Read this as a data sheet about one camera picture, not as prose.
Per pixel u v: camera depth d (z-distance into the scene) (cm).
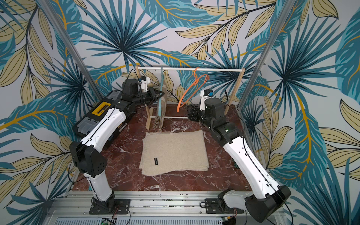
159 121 88
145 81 72
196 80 83
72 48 84
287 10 69
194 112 58
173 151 92
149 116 109
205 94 59
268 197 37
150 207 75
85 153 46
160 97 74
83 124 86
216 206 75
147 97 69
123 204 73
